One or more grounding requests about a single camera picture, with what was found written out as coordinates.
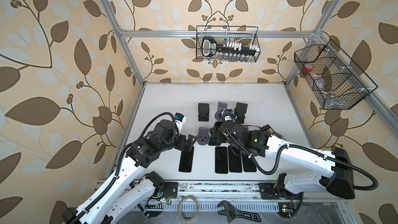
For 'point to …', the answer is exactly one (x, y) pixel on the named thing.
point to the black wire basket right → (335, 82)
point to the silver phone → (185, 164)
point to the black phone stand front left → (202, 138)
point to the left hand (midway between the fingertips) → (190, 135)
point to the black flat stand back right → (240, 110)
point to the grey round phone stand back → (222, 106)
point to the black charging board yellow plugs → (269, 129)
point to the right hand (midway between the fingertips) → (215, 132)
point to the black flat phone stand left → (203, 112)
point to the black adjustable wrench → (232, 214)
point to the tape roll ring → (182, 218)
